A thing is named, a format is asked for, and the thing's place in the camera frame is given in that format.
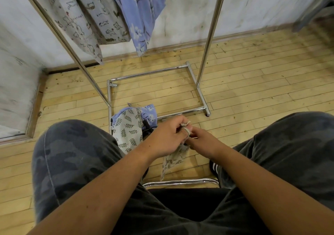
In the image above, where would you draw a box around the person's right hand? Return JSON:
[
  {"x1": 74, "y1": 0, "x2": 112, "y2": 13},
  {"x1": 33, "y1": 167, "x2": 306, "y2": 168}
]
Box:
[{"x1": 184, "y1": 125, "x2": 231, "y2": 162}]

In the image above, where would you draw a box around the person's left hand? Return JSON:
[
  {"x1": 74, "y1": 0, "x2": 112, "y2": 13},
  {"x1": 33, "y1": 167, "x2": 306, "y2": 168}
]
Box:
[{"x1": 142, "y1": 115, "x2": 193, "y2": 163}]

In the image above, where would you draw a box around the blue floral bag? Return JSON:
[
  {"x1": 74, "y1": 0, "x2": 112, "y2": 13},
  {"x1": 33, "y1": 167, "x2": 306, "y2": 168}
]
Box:
[{"x1": 111, "y1": 104, "x2": 158, "y2": 129}]

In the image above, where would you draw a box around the chrome clothes rack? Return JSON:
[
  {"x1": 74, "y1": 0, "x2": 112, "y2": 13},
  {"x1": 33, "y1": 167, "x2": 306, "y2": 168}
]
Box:
[{"x1": 15, "y1": 0, "x2": 230, "y2": 136}]

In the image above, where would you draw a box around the person's left forearm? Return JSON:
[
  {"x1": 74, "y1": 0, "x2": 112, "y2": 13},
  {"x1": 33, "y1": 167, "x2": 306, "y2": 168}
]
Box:
[{"x1": 27, "y1": 148, "x2": 158, "y2": 235}]

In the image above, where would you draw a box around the person's right forearm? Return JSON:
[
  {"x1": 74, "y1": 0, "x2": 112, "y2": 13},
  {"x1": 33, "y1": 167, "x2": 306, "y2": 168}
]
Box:
[{"x1": 215, "y1": 148, "x2": 334, "y2": 235}]

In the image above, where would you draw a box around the black striped right shoe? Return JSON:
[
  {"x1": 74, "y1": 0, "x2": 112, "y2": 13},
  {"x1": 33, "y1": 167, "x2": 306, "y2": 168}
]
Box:
[{"x1": 209, "y1": 160, "x2": 220, "y2": 178}]

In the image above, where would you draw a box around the black chair seat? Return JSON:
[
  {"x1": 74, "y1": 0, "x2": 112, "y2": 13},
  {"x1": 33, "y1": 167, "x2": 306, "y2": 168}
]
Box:
[{"x1": 149, "y1": 188, "x2": 231, "y2": 223}]

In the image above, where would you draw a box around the black baseboard strip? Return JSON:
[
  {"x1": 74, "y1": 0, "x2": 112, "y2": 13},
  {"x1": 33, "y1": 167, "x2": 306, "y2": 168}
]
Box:
[{"x1": 48, "y1": 62, "x2": 100, "y2": 74}]

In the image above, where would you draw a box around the grey metal furniture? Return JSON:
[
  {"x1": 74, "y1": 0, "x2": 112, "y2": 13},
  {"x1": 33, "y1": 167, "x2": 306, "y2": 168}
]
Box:
[{"x1": 292, "y1": 0, "x2": 334, "y2": 33}]

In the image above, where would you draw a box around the chrome chair frame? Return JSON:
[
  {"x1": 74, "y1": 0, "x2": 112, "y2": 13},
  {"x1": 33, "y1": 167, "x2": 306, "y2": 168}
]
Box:
[{"x1": 143, "y1": 178, "x2": 220, "y2": 189}]

